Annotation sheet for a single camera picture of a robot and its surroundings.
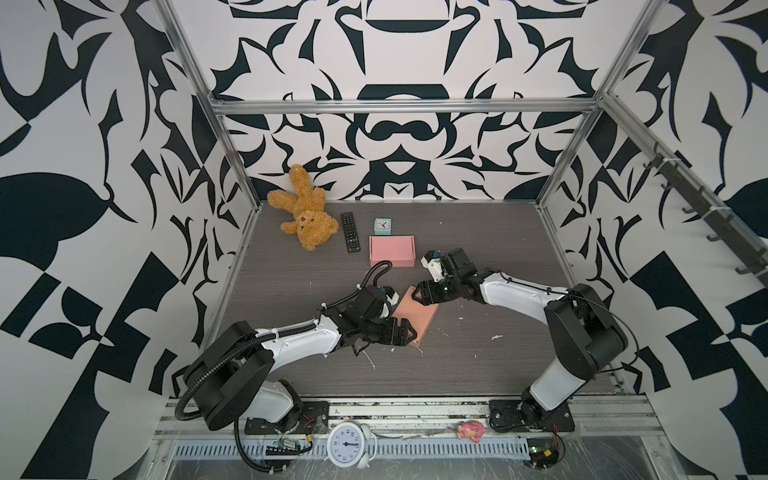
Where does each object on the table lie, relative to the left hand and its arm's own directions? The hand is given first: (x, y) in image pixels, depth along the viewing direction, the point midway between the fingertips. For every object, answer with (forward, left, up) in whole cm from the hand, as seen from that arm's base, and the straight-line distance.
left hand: (408, 330), depth 82 cm
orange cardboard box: (+5, -4, -2) cm, 6 cm away
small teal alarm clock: (+41, +6, -5) cm, 42 cm away
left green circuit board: (-25, +30, -4) cm, 39 cm away
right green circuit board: (-27, -30, -8) cm, 41 cm away
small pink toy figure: (-23, -13, -3) cm, 26 cm away
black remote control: (+38, +18, -5) cm, 43 cm away
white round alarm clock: (-25, +15, -4) cm, 29 cm away
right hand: (+12, -5, -1) cm, 13 cm away
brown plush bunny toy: (+36, +29, +2) cm, 46 cm away
